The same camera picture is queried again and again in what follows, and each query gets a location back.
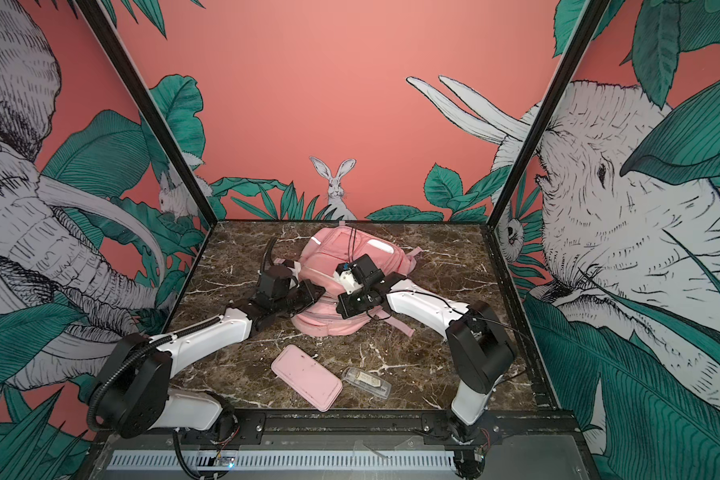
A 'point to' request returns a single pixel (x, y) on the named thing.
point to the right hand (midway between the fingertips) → (336, 306)
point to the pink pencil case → (307, 377)
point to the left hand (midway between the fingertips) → (330, 285)
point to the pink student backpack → (321, 257)
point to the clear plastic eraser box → (367, 382)
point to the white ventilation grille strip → (288, 460)
